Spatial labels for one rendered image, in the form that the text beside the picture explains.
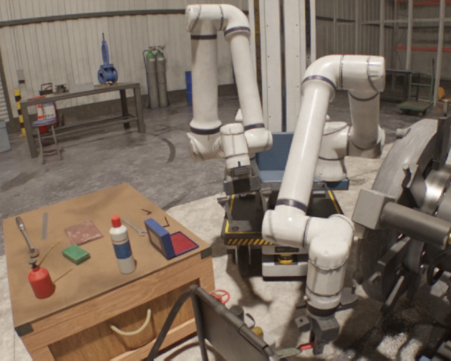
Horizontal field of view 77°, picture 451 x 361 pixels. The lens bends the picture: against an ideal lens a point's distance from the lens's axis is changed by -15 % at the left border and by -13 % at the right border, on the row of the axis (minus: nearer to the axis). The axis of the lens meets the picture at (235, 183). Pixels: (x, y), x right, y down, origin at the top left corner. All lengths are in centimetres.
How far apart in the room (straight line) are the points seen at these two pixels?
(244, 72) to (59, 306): 114
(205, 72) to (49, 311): 112
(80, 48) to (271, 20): 745
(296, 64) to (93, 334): 158
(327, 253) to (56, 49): 852
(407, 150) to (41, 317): 132
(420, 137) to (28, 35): 854
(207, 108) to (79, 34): 761
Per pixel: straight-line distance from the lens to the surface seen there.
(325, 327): 81
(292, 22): 180
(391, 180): 106
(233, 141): 117
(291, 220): 84
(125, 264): 125
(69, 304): 122
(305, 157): 91
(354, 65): 110
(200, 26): 143
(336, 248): 71
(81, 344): 137
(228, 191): 117
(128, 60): 909
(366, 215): 97
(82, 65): 889
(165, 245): 126
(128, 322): 137
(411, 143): 113
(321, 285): 74
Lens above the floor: 120
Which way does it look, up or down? 22 degrees down
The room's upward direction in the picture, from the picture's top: 3 degrees counter-clockwise
